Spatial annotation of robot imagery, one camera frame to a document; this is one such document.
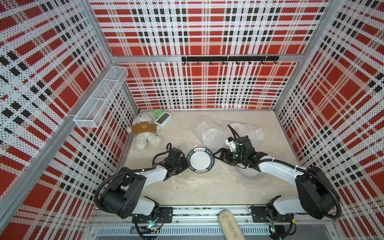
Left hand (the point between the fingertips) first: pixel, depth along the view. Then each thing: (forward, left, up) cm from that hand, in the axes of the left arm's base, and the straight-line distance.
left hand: (192, 162), depth 91 cm
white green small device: (+33, +22, +3) cm, 40 cm away
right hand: (-1, -16, +9) cm, 18 cm away
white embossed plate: (+17, -14, +1) cm, 22 cm away
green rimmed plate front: (+3, -5, -3) cm, 7 cm away
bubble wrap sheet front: (-9, -17, -1) cm, 19 cm away
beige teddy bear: (+22, +33, +5) cm, 40 cm away
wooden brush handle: (-33, -19, +4) cm, 38 cm away
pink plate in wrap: (+21, -35, +5) cm, 41 cm away
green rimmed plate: (-8, -34, +3) cm, 35 cm away
